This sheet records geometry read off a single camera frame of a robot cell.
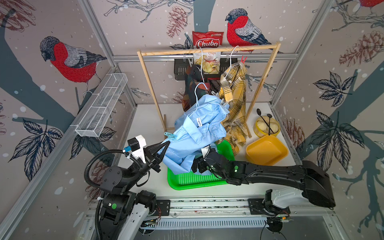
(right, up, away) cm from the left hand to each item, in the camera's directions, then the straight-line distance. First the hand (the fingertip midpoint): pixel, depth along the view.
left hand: (170, 140), depth 53 cm
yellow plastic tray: (+55, -13, +40) cm, 69 cm away
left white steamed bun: (+55, +1, +45) cm, 71 cm away
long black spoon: (+55, +12, +52) cm, 77 cm away
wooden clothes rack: (+47, +21, +31) cm, 60 cm away
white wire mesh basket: (-42, +5, +18) cm, 46 cm away
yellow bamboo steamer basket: (+62, +2, +45) cm, 77 cm away
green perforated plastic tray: (0, -27, +29) cm, 40 cm away
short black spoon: (+63, +9, +53) cm, 83 cm away
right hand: (+8, -12, +21) cm, 26 cm away
